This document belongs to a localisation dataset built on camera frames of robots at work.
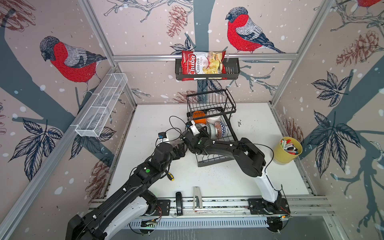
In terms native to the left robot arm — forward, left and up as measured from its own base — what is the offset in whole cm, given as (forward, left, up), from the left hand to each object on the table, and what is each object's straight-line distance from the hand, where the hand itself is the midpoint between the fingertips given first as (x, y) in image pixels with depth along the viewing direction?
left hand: (178, 145), depth 76 cm
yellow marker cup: (+1, -63, -9) cm, 63 cm away
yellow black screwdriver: (-10, +5, -17) cm, 21 cm away
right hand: (+14, -14, -8) cm, 22 cm away
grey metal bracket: (-19, -10, -16) cm, 27 cm away
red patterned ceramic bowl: (+16, -25, -7) cm, 31 cm away
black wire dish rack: (+36, -20, -12) cm, 43 cm away
